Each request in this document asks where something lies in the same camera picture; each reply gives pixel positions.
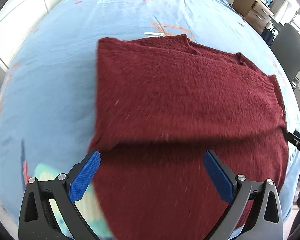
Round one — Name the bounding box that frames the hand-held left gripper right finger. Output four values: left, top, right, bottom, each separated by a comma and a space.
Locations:
203, 150, 283, 240

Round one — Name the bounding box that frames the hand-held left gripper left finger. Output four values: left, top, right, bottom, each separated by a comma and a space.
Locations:
18, 150, 102, 240

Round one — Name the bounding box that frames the dark red knit sweater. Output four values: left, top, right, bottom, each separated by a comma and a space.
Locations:
87, 34, 290, 240

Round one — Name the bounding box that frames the black office chair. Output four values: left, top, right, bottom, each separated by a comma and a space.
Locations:
269, 22, 300, 91

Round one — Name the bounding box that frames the blue printed bed sheet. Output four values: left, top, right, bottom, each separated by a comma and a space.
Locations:
0, 0, 300, 240

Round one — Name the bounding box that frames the wooden drawer cabinet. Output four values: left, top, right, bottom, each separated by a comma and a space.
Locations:
246, 2, 275, 35

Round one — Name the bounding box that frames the large cardboard box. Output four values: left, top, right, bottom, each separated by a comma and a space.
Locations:
232, 0, 259, 18

